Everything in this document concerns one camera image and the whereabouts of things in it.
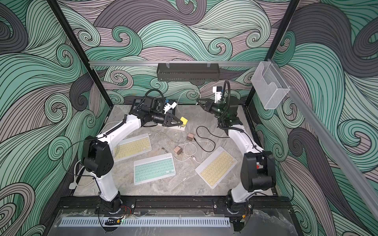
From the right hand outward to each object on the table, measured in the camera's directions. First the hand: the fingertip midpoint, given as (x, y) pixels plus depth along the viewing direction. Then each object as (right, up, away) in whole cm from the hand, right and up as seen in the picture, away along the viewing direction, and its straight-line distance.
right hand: (198, 100), depth 78 cm
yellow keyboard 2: (-42, -29, +17) cm, 54 cm away
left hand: (-9, -12, -1) cm, 15 cm away
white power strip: (-12, -17, +29) cm, 36 cm away
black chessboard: (-47, +2, +41) cm, 63 cm away
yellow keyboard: (+12, -40, +8) cm, 42 cm away
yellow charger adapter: (-7, -12, -1) cm, 14 cm away
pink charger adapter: (-11, -31, +14) cm, 36 cm away
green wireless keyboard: (-26, -41, +8) cm, 49 cm away
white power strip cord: (-70, -48, +4) cm, 85 cm away
